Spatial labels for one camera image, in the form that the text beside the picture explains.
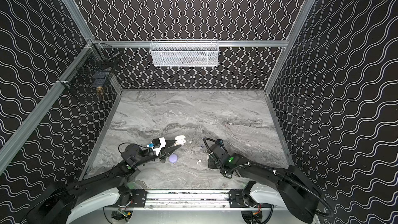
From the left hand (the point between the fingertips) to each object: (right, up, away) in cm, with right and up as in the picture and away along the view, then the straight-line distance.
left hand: (181, 144), depth 68 cm
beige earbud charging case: (-1, +2, +2) cm, 3 cm away
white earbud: (+8, -13, +17) cm, 23 cm away
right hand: (+15, -14, +17) cm, 26 cm away
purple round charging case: (-6, -11, +17) cm, 22 cm away
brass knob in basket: (-46, +27, +14) cm, 55 cm away
